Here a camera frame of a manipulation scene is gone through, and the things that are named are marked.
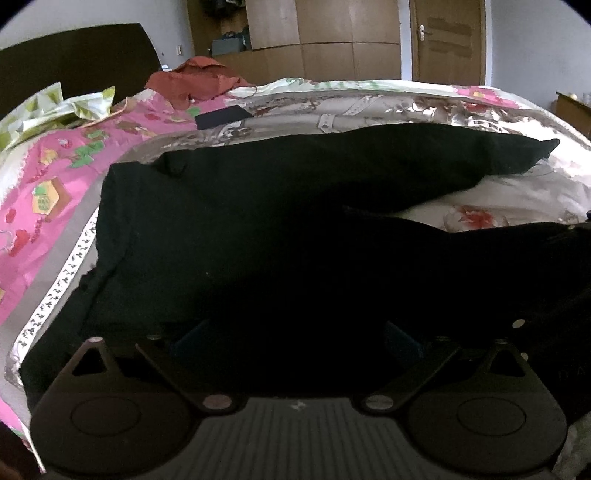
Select wooden door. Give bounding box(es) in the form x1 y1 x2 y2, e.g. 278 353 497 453
410 0 487 86

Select red orange garment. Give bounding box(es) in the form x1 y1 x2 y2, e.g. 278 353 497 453
145 56 250 110

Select wooden side table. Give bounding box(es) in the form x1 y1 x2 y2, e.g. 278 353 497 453
555 92 591 139

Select floral white bed quilt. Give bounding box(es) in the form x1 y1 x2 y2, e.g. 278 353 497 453
110 77 591 480

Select black pants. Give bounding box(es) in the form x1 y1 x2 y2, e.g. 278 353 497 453
20 123 590 417

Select small dark blue notebook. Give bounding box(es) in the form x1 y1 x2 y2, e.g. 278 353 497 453
194 105 253 130

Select silver door handle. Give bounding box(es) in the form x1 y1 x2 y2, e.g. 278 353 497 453
418 24 433 42

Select green white patterned pillow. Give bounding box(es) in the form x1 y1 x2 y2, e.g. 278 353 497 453
1 82 116 152

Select pink patterned bed sheet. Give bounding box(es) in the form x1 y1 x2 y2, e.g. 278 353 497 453
1 88 254 439

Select wooden wardrobe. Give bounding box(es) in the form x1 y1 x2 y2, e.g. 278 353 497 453
186 1 402 85

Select grey bag in wardrobe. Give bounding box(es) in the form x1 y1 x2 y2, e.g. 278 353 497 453
211 31 245 57

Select dark wooden headboard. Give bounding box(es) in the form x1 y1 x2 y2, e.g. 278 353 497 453
0 23 161 117

